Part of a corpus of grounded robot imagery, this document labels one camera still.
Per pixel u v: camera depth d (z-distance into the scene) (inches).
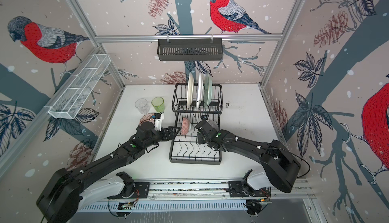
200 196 28.7
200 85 26.9
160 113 29.9
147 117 38.5
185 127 33.5
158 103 40.6
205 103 28.0
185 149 34.0
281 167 16.6
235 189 28.7
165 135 28.1
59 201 15.5
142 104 41.8
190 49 41.9
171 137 28.1
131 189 26.9
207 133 25.4
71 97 29.0
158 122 29.3
